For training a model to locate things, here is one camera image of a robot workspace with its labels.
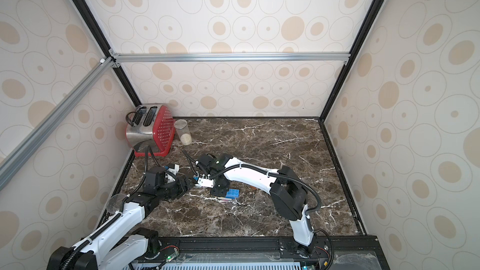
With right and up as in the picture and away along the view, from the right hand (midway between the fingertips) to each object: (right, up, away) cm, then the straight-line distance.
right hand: (225, 186), depth 85 cm
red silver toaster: (-37, +26, +5) cm, 45 cm away
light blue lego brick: (+4, -3, -3) cm, 5 cm away
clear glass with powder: (-25, +24, +21) cm, 41 cm away
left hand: (-11, +2, -3) cm, 12 cm away
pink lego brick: (0, -6, +1) cm, 6 cm away
